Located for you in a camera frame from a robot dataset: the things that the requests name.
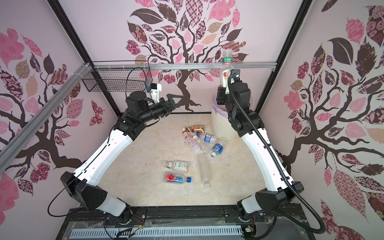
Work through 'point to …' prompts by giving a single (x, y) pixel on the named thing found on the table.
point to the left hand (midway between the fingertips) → (181, 103)
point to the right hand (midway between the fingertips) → (228, 84)
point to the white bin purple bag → (221, 125)
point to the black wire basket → (118, 76)
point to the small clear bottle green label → (177, 166)
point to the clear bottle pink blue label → (175, 177)
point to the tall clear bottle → (204, 161)
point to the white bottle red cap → (191, 142)
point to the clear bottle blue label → (217, 148)
